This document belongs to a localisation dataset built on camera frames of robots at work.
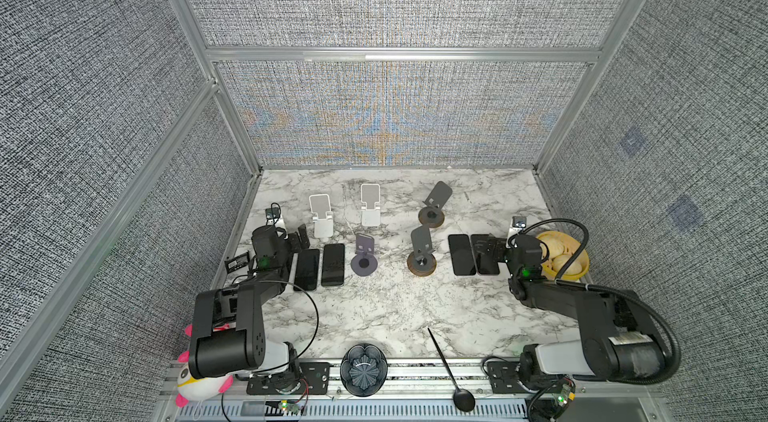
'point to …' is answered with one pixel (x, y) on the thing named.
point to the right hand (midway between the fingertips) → (507, 227)
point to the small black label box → (238, 262)
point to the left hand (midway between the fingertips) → (293, 224)
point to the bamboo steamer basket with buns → (560, 246)
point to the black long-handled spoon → (463, 399)
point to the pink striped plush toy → (191, 388)
